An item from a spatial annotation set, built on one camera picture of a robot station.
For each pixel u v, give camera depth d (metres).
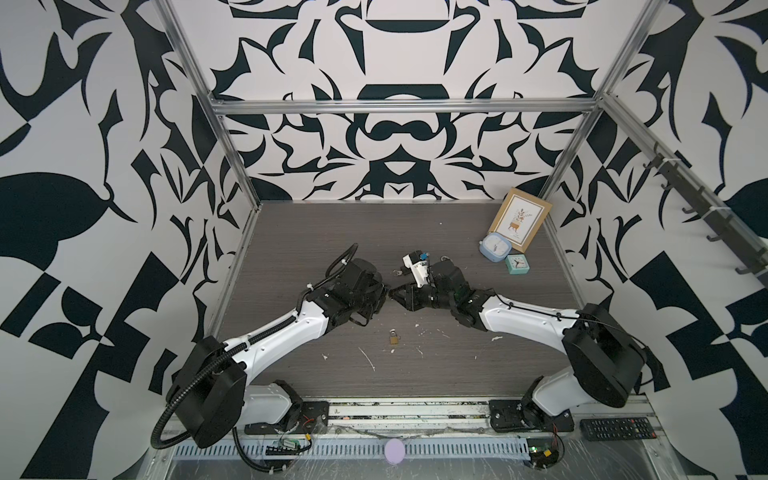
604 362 0.44
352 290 0.63
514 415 0.74
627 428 0.72
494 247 1.05
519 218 1.03
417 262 0.76
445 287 0.67
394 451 0.63
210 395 0.41
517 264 1.01
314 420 0.73
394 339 0.87
